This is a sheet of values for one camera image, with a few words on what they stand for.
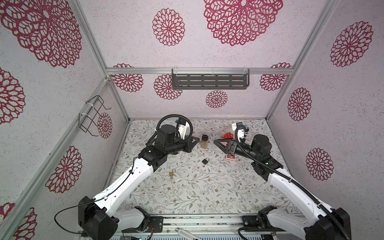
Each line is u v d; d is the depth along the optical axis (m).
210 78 0.93
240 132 0.64
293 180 0.49
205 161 0.97
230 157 0.97
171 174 0.91
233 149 0.61
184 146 0.62
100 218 0.37
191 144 0.61
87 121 0.77
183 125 0.62
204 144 0.98
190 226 0.75
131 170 0.47
